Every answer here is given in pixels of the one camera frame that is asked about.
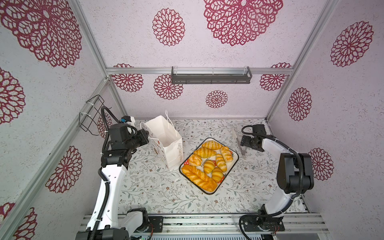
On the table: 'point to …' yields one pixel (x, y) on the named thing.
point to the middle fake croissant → (204, 152)
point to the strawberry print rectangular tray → (230, 165)
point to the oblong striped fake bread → (221, 163)
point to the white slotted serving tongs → (242, 151)
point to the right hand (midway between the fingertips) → (250, 141)
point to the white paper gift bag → (165, 140)
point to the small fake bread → (226, 154)
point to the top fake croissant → (212, 145)
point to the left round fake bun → (195, 160)
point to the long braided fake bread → (199, 178)
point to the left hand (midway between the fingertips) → (148, 135)
